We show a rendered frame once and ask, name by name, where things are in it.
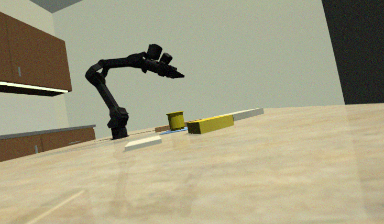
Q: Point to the yellow rectangular block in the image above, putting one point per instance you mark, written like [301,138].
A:
[210,124]

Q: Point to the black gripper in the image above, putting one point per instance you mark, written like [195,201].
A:
[163,69]

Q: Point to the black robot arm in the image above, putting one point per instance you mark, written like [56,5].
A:
[119,116]

